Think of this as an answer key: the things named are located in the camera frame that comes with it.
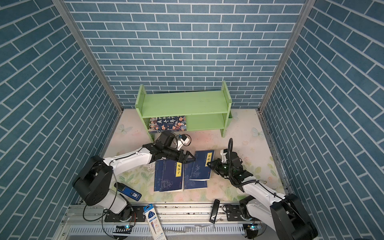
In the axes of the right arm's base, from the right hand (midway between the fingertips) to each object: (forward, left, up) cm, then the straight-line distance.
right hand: (205, 162), depth 83 cm
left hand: (0, +8, +4) cm, 9 cm away
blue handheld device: (-18, +40, -4) cm, 44 cm away
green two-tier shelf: (+22, +2, +19) cm, 29 cm away
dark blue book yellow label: (-7, +19, -7) cm, 21 cm away
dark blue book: (-3, +3, -4) cm, 6 cm away
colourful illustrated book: (+21, +21, +7) cm, 31 cm away
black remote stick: (-23, -6, -5) cm, 24 cm away
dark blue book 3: (-10, +8, -7) cm, 15 cm away
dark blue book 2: (-2, +28, -6) cm, 29 cm away
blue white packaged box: (-30, +23, -6) cm, 38 cm away
